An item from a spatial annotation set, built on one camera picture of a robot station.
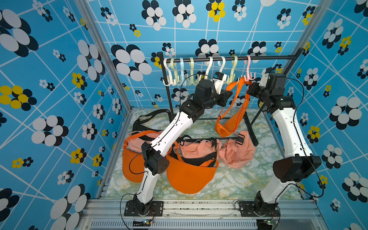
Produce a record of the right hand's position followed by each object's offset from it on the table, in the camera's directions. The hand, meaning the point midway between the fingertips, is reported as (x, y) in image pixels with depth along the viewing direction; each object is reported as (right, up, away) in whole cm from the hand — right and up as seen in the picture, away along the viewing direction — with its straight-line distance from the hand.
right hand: (252, 84), depth 76 cm
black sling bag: (-73, -24, +31) cm, 83 cm away
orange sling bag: (-35, -52, +4) cm, 63 cm away
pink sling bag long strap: (-27, -37, +15) cm, 49 cm away
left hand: (-12, -6, -9) cm, 16 cm away
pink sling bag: (-4, -41, +12) cm, 42 cm away
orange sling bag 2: (-8, -21, +20) cm, 30 cm away
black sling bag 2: (-22, -44, +9) cm, 50 cm away
